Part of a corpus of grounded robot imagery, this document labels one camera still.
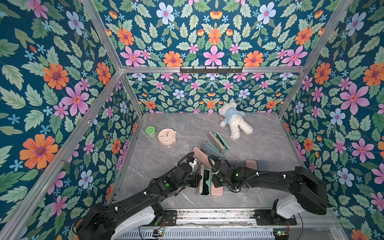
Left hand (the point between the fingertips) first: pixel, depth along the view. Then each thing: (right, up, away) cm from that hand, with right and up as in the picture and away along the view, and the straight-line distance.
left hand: (204, 178), depth 79 cm
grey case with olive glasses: (+5, +13, +13) cm, 19 cm away
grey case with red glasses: (+36, +4, +11) cm, 37 cm away
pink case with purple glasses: (+29, +4, +12) cm, 32 cm away
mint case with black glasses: (+10, +18, +15) cm, 25 cm away
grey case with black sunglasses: (0, -6, +1) cm, 6 cm away
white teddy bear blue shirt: (+21, +35, +28) cm, 50 cm away
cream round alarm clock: (-26, +20, +26) cm, 42 cm away
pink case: (+6, -8, +2) cm, 10 cm away
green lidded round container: (-38, +24, +26) cm, 52 cm away
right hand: (+6, -1, +5) cm, 8 cm away
